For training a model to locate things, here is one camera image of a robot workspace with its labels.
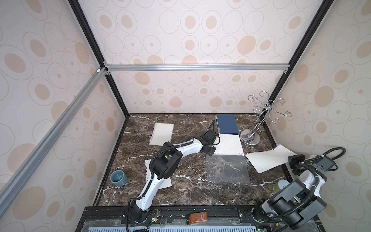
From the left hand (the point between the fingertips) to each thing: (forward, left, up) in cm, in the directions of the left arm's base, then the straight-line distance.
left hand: (212, 151), depth 98 cm
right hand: (-12, -44, +15) cm, 48 cm away
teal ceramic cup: (-19, +58, +1) cm, 61 cm away
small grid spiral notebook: (+16, +37, 0) cm, 40 cm away
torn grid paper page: (-22, +30, 0) cm, 37 cm away
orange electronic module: (-39, +12, +5) cm, 41 cm away
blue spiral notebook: (+24, -13, +1) cm, 27 cm away
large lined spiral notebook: (-10, -9, 0) cm, 13 cm away
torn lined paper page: (-8, -33, +2) cm, 34 cm away
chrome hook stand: (+11, -29, +3) cm, 31 cm away
